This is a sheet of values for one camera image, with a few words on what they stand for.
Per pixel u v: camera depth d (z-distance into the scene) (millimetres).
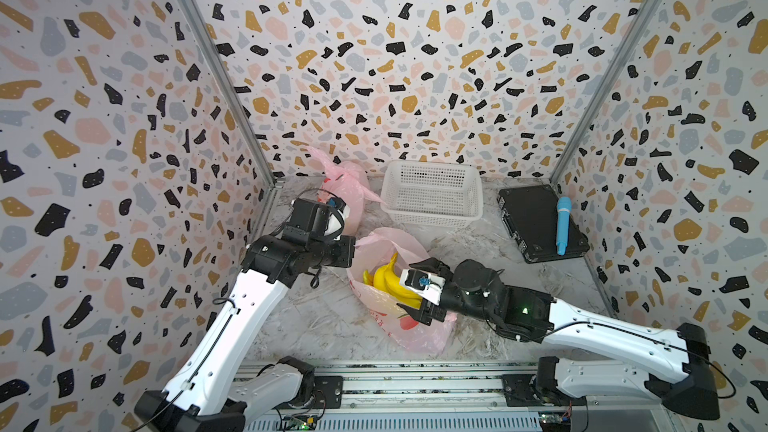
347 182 952
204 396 363
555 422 715
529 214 1076
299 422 702
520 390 742
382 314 768
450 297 562
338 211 549
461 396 747
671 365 407
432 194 1170
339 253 616
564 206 1021
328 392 731
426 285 531
